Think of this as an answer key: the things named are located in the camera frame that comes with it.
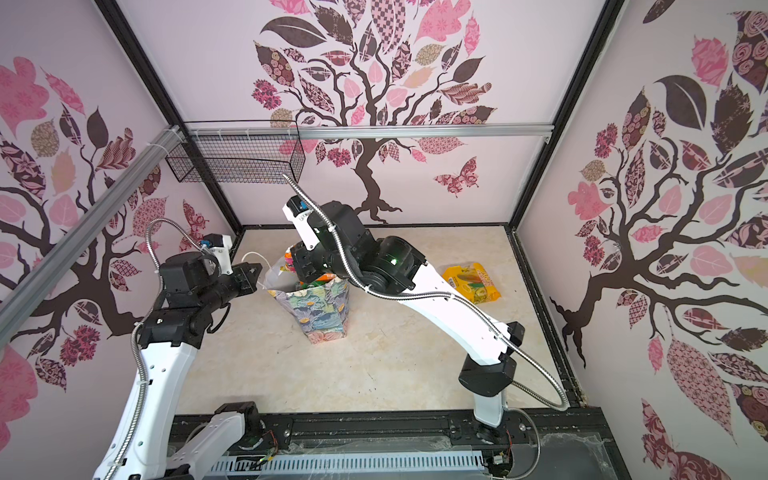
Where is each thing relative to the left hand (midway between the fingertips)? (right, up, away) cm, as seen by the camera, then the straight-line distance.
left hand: (262, 270), depth 71 cm
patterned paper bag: (+13, -11, +6) cm, 18 cm away
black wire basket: (-32, +44, +51) cm, 74 cm away
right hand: (+12, +6, -14) cm, 19 cm away
